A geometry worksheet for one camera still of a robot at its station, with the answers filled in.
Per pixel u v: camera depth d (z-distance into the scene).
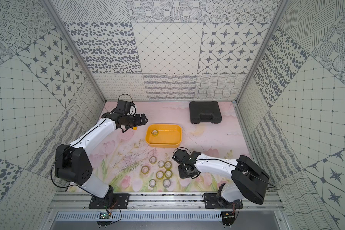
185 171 0.73
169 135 1.00
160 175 0.83
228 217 0.72
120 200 0.74
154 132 1.01
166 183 0.80
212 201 0.73
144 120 0.85
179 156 0.67
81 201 0.75
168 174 0.83
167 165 0.87
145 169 0.85
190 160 0.61
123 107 0.69
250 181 0.42
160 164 0.86
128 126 0.76
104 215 0.72
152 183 0.80
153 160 0.88
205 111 1.07
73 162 0.44
